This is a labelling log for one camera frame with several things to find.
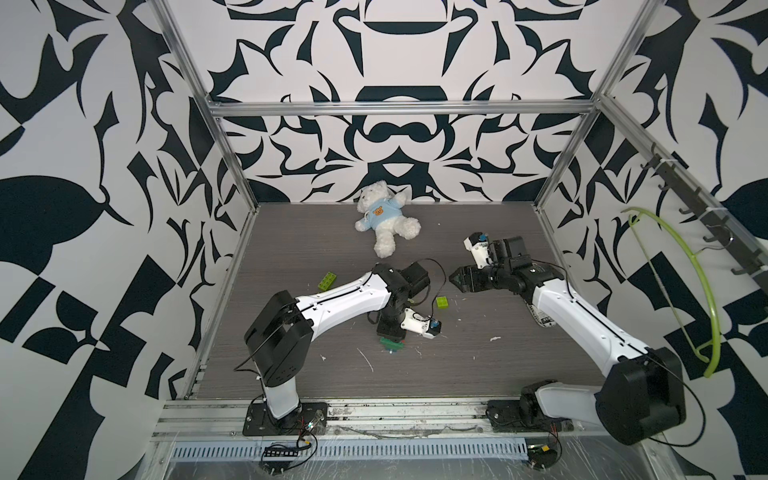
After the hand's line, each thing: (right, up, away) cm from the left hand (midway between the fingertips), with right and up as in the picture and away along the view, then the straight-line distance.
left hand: (397, 320), depth 83 cm
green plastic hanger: (+60, 0, -22) cm, 64 cm away
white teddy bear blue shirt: (-4, +31, +25) cm, 40 cm away
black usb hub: (-29, -29, -10) cm, 43 cm away
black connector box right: (+34, -29, -11) cm, 46 cm away
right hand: (+18, +13, +1) cm, 22 cm away
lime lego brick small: (+14, +3, +11) cm, 18 cm away
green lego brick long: (-2, -6, -2) cm, 6 cm away
